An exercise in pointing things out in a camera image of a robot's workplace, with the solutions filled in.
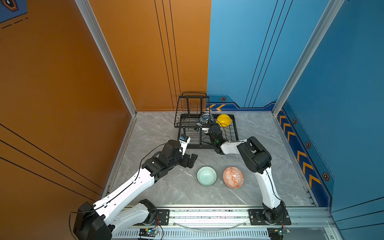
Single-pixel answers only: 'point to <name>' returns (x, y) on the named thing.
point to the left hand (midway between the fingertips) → (190, 151)
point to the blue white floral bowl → (206, 117)
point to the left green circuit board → (148, 232)
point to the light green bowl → (206, 176)
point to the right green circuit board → (276, 233)
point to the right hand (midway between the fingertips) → (210, 117)
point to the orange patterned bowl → (233, 177)
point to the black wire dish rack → (193, 118)
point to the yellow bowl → (224, 120)
